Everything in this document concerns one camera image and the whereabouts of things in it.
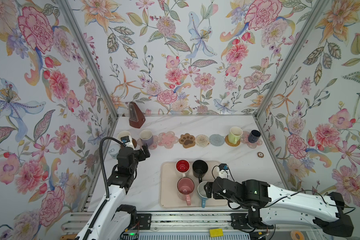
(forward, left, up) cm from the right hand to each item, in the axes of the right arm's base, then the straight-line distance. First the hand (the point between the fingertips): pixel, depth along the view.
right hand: (209, 188), depth 72 cm
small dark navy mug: (+39, -34, -7) cm, 52 cm away
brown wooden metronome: (+50, +48, -4) cm, 70 cm away
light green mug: (+40, -21, -6) cm, 45 cm away
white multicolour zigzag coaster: (+38, 0, -13) cm, 40 cm away
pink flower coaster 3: (+42, -30, -13) cm, 53 cm away
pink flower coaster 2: (+38, +25, -13) cm, 47 cm away
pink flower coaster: (+33, +34, -12) cm, 49 cm away
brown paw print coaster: (+38, +11, -13) cm, 42 cm away
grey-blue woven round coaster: (+39, -10, -13) cm, 42 cm away
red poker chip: (+28, -37, -13) cm, 48 cm away
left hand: (+19, +35, +7) cm, 41 cm away
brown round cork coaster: (+33, +48, -11) cm, 59 cm away
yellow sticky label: (-16, -3, -10) cm, 20 cm away
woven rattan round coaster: (+37, -17, -12) cm, 42 cm away
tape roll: (-16, -40, -13) cm, 45 cm away
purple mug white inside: (+37, +39, -8) cm, 54 cm away
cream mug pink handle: (+33, +52, -1) cm, 62 cm away
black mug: (+14, +4, -6) cm, 15 cm away
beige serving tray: (+10, +21, -12) cm, 26 cm away
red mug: (+16, +13, -10) cm, 24 cm away
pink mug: (+4, +11, -11) cm, 16 cm away
